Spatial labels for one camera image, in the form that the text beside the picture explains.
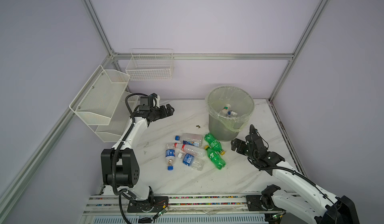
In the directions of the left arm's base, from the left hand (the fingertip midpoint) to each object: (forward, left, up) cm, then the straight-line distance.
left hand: (167, 113), depth 88 cm
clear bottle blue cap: (-20, -2, -16) cm, 26 cm away
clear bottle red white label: (-18, -18, -13) cm, 29 cm away
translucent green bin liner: (+6, -45, +4) cm, 45 cm away
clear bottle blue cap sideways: (-8, -17, -17) cm, 25 cm away
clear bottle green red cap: (+10, -38, -5) cm, 39 cm away
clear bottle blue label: (+2, -39, -2) cm, 39 cm away
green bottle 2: (-22, -29, -15) cm, 39 cm away
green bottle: (-14, -29, -13) cm, 35 cm away
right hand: (-17, -39, -8) cm, 43 cm away
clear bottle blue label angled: (-24, -15, -14) cm, 32 cm away
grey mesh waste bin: (-6, -33, -12) cm, 35 cm away
